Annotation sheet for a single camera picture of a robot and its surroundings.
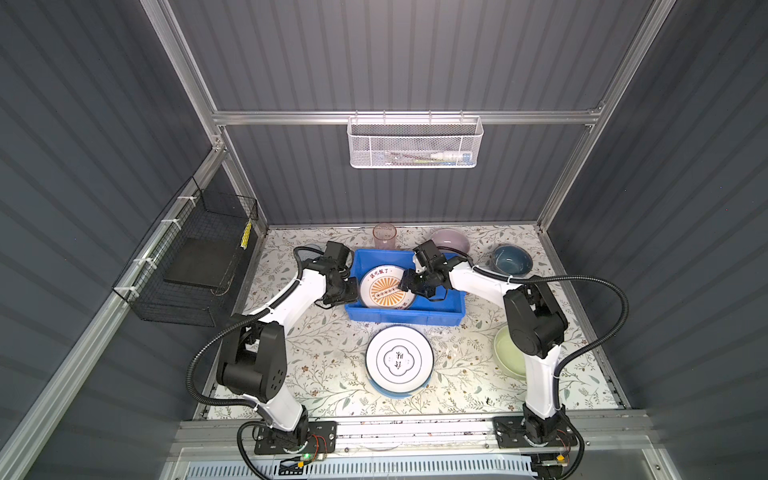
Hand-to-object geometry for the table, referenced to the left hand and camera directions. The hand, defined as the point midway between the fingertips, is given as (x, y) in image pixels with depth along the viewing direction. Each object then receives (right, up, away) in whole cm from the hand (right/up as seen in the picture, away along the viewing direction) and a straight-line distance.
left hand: (353, 297), depth 90 cm
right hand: (+17, +2, +7) cm, 18 cm away
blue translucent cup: (-11, +13, -7) cm, 19 cm away
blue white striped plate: (+13, -24, -12) cm, 30 cm away
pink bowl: (+35, +19, +23) cm, 46 cm away
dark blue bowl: (+56, +11, +17) cm, 59 cm away
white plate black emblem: (+14, -17, -5) cm, 23 cm away
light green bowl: (+44, -15, -11) cm, 48 cm away
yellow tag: (-29, +18, -7) cm, 35 cm away
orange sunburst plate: (+8, +1, +10) cm, 13 cm away
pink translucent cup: (+9, +19, +12) cm, 25 cm away
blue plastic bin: (+22, -5, +3) cm, 22 cm away
